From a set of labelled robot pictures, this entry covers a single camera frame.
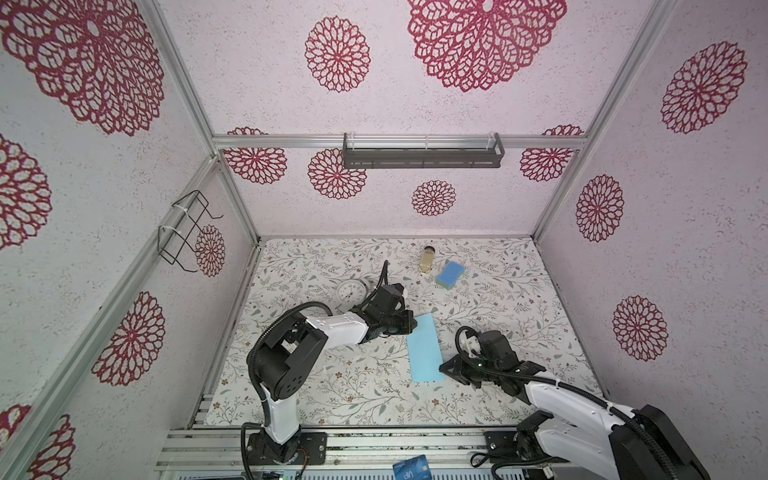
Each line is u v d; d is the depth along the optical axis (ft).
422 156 3.01
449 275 3.58
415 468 2.35
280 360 1.58
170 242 2.39
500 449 2.40
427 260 3.66
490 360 2.27
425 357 2.93
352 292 3.26
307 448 2.41
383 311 2.40
